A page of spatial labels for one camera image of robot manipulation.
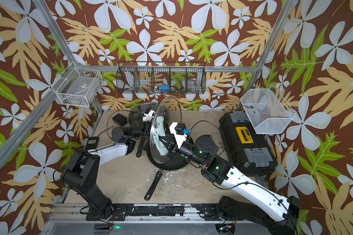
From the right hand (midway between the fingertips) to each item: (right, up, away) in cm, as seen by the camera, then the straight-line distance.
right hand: (158, 135), depth 56 cm
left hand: (+1, +1, +9) cm, 9 cm away
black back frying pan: (-26, +11, +62) cm, 68 cm away
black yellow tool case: (+45, -10, +21) cm, 51 cm away
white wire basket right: (+61, +12, +29) cm, 68 cm away
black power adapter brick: (-50, -8, +43) cm, 67 cm away
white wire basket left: (-51, +26, +30) cm, 65 cm away
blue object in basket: (-1, +28, +39) cm, 48 cm away
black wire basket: (-3, +36, +41) cm, 55 cm away
